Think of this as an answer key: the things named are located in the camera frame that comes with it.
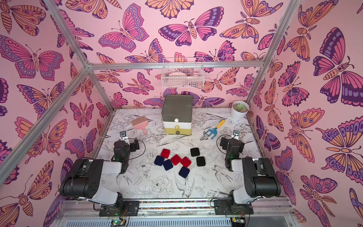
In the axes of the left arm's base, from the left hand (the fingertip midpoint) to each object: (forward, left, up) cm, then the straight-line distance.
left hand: (130, 137), depth 94 cm
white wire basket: (+34, -35, +27) cm, 56 cm away
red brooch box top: (-8, -24, -6) cm, 26 cm away
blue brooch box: (-13, -20, -7) cm, 25 cm away
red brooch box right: (-14, -37, -7) cm, 40 cm away
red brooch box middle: (-13, -31, -6) cm, 34 cm away
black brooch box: (-5, -43, -10) cm, 45 cm away
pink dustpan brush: (+18, -1, -6) cm, 19 cm away
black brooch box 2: (-14, -47, -7) cm, 49 cm away
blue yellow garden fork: (+11, -58, -7) cm, 60 cm away
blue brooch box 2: (-16, -26, -7) cm, 31 cm away
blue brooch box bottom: (-21, -36, -6) cm, 42 cm away
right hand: (0, -66, 0) cm, 66 cm away
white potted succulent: (+23, -77, +3) cm, 81 cm away
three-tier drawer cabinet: (+9, -31, +14) cm, 35 cm away
